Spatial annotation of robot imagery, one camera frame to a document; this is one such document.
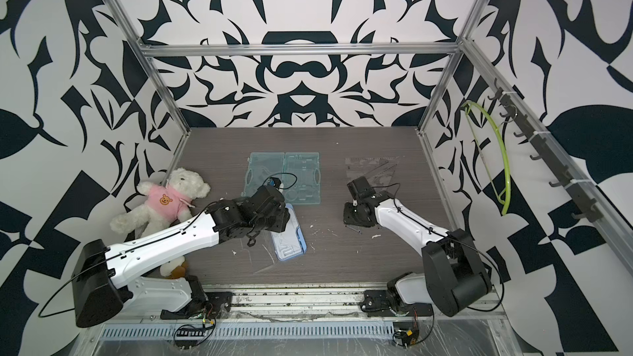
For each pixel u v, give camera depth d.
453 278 0.42
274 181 0.70
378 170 1.05
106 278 0.40
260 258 0.83
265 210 0.58
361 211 0.63
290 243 0.85
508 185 0.66
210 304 0.73
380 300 0.74
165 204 0.87
